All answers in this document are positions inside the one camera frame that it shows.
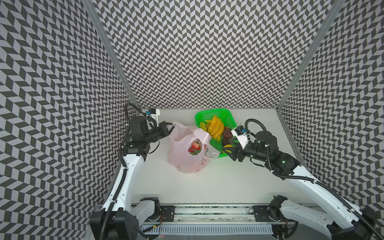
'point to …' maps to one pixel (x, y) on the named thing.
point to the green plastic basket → (226, 117)
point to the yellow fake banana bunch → (215, 127)
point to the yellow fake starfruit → (203, 126)
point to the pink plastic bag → (179, 156)
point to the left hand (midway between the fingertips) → (175, 125)
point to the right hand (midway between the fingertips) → (226, 149)
